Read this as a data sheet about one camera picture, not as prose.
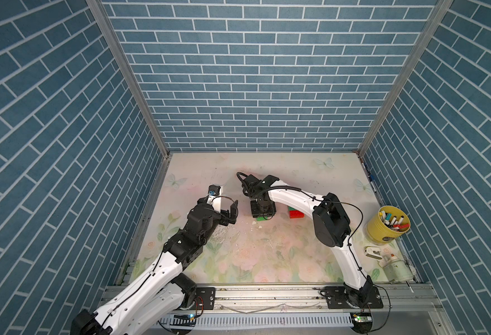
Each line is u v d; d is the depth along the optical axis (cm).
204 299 73
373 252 84
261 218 80
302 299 75
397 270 75
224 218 68
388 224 81
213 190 64
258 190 70
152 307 53
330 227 55
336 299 74
